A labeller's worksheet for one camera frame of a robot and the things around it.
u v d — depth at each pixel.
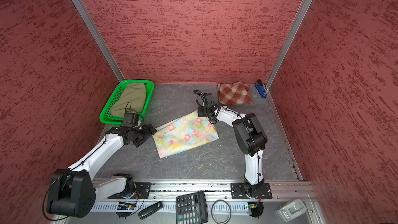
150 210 0.66
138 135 0.73
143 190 0.74
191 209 0.68
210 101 0.78
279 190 0.77
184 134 0.92
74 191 0.40
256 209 0.70
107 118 0.96
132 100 1.03
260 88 1.15
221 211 0.70
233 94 1.12
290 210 0.67
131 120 0.68
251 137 0.52
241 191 0.74
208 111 0.75
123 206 0.73
